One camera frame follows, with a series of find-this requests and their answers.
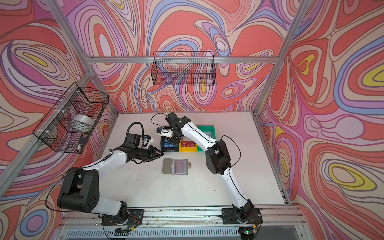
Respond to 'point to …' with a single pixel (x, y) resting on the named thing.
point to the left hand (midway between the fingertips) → (163, 153)
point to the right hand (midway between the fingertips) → (175, 142)
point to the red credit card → (180, 166)
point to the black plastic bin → (166, 145)
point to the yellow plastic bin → (187, 149)
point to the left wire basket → (69, 125)
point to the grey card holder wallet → (168, 166)
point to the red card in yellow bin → (189, 144)
